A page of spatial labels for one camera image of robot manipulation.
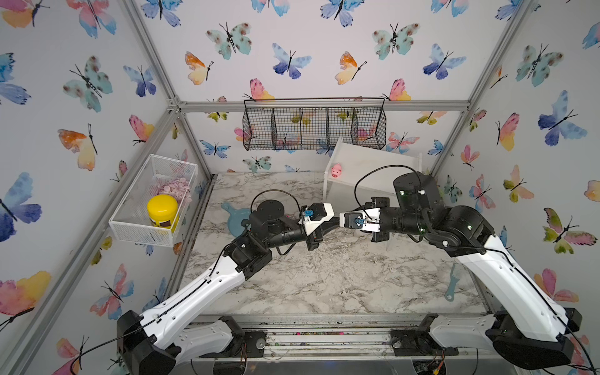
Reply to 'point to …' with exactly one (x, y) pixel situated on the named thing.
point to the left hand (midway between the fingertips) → (341, 219)
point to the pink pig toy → (336, 170)
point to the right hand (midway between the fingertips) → (354, 207)
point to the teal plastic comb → (449, 294)
